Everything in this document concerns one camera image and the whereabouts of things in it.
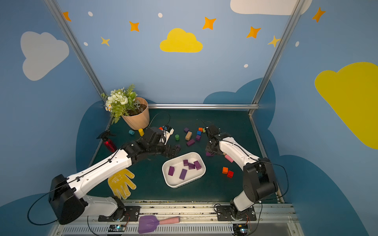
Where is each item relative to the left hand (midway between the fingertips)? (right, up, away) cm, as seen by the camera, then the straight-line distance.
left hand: (176, 146), depth 77 cm
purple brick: (-4, -17, +11) cm, 20 cm away
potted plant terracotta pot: (-32, +22, +25) cm, 46 cm away
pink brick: (+32, -10, +19) cm, 38 cm away
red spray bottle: (-44, -1, +14) cm, 47 cm away
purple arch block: (+19, -8, +18) cm, 28 cm away
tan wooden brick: (+6, +3, +27) cm, 28 cm away
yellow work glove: (-34, -22, +7) cm, 41 cm away
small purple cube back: (+4, +8, +31) cm, 32 cm away
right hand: (+22, -3, +13) cm, 26 cm away
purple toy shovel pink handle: (-14, -38, -6) cm, 41 cm away
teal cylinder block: (-36, +6, +28) cm, 46 cm away
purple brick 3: (+7, -1, +26) cm, 27 cm away
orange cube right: (+29, -17, +11) cm, 35 cm away
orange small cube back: (+15, +8, +31) cm, 35 cm away
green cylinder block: (-2, +3, +24) cm, 24 cm away
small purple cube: (+12, -14, +14) cm, 23 cm away
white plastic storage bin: (+2, -17, +12) cm, 20 cm away
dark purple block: (+8, -15, +13) cm, 21 cm away
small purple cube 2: (+4, -13, +13) cm, 19 cm away
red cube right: (+31, -18, +9) cm, 37 cm away
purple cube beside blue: (+13, +2, +26) cm, 29 cm away
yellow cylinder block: (-28, +6, +27) cm, 39 cm away
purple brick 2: (+3, -19, +11) cm, 22 cm away
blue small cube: (+14, +5, +29) cm, 32 cm away
